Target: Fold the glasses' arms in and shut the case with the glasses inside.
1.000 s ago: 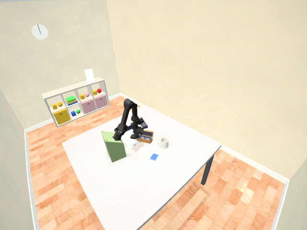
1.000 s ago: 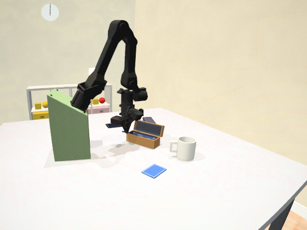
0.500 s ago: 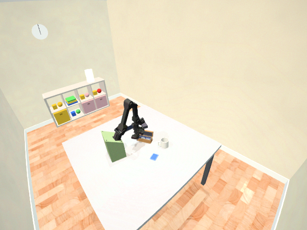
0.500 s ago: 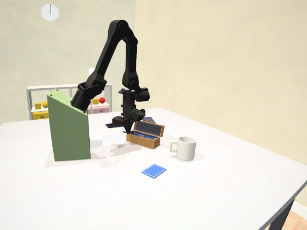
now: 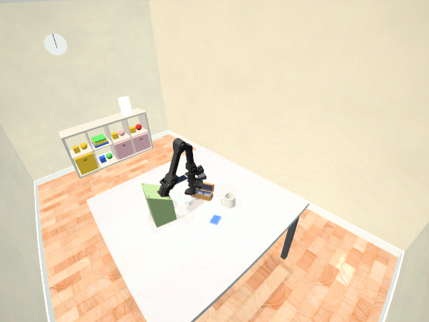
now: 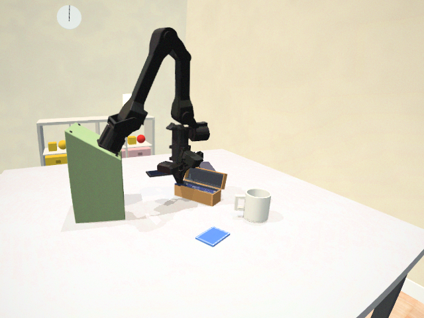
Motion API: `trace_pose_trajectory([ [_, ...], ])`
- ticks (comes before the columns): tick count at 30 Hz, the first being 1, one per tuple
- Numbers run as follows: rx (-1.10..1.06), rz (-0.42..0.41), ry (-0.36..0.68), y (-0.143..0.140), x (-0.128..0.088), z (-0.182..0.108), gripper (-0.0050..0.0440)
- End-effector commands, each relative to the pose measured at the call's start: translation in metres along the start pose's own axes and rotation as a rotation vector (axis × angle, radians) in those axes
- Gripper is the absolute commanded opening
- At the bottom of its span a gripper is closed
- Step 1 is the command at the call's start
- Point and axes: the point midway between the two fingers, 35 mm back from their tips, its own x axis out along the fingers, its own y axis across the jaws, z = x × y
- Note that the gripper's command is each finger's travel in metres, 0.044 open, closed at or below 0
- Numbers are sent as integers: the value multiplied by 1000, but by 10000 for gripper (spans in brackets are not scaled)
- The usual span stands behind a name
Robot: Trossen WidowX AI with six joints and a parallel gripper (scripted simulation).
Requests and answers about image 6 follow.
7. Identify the cream white mug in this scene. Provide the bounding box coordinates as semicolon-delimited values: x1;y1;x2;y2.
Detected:
234;188;272;223

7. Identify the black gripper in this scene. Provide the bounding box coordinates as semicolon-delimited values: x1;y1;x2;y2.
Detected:
157;143;191;184

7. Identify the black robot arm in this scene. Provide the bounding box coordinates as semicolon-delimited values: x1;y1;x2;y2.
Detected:
97;27;210;168

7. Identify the black smartphone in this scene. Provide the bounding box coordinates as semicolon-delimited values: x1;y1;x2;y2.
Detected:
146;170;171;178

